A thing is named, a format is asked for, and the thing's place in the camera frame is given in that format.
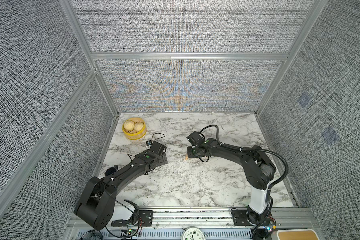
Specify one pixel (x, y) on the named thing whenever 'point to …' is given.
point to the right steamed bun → (138, 126)
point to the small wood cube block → (186, 157)
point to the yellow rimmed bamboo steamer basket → (132, 134)
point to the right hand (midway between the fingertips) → (190, 153)
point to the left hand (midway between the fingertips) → (158, 160)
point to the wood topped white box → (297, 234)
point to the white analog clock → (193, 233)
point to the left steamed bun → (129, 125)
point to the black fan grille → (92, 234)
